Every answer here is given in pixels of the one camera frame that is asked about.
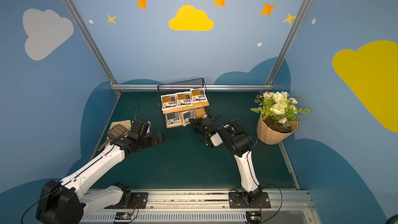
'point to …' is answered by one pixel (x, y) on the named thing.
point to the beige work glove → (126, 124)
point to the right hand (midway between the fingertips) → (189, 117)
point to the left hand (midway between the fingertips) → (159, 136)
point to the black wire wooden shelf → (199, 108)
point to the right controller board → (253, 217)
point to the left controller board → (123, 215)
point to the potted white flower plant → (279, 116)
